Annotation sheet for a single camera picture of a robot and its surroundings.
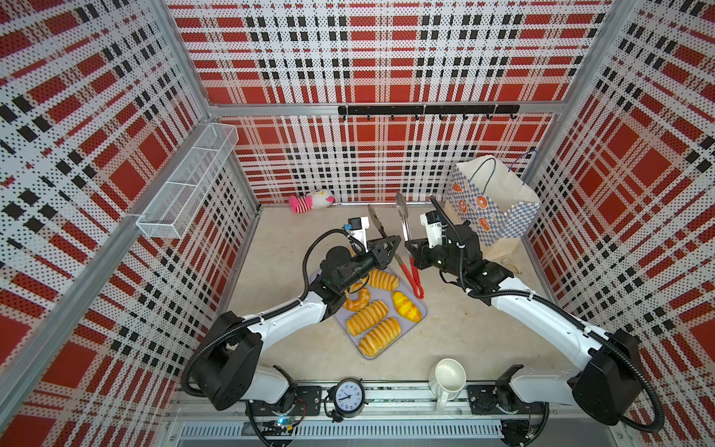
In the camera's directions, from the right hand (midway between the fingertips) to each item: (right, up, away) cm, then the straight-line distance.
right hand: (407, 245), depth 76 cm
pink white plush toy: (-33, +18, +39) cm, 54 cm away
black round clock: (-16, -40, -4) cm, 44 cm away
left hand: (-2, +1, -3) cm, 4 cm away
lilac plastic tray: (-19, -23, +13) cm, 33 cm away
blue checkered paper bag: (+28, +14, +9) cm, 33 cm away
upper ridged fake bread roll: (-11, -23, +9) cm, 27 cm away
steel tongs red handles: (-1, +7, 0) cm, 7 cm away
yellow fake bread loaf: (+1, -21, +12) cm, 24 cm away
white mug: (+12, -38, +1) cm, 39 cm away
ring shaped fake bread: (-12, -18, +15) cm, 26 cm away
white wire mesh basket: (-77, +11, +15) cm, 79 cm away
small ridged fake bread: (-6, -13, +17) cm, 22 cm away
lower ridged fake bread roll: (-7, -28, +6) cm, 29 cm away
